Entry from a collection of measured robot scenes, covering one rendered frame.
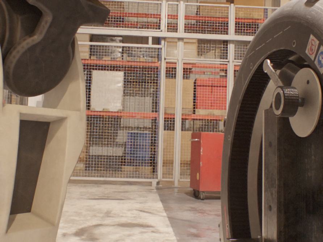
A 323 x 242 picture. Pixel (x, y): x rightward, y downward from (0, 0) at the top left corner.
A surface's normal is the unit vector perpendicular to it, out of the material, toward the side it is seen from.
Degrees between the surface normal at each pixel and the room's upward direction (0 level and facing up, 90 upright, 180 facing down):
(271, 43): 90
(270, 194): 90
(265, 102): 125
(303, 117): 90
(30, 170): 104
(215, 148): 90
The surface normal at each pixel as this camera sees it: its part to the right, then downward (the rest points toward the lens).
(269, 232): -0.99, -0.04
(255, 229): -0.48, -0.41
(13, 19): 0.80, -0.29
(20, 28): 0.41, -0.02
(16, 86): 0.64, 0.58
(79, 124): 0.82, -0.02
